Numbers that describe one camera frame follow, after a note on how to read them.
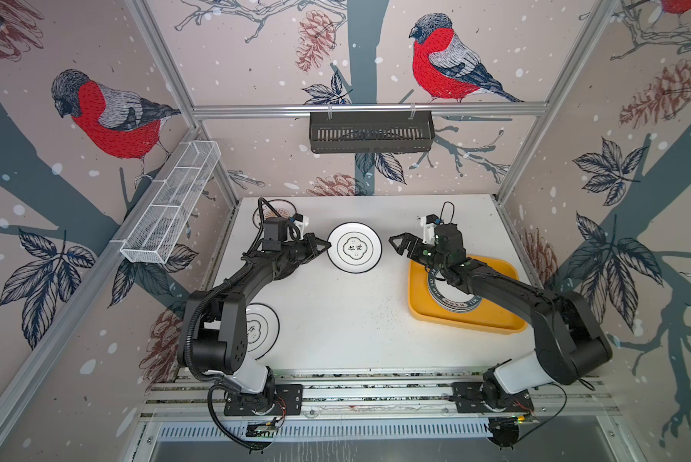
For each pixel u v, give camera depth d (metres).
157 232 0.71
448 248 0.69
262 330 0.86
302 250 0.78
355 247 0.90
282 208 1.18
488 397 0.67
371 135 1.05
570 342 0.44
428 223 0.81
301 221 0.85
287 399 0.73
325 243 0.87
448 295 0.88
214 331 0.45
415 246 0.78
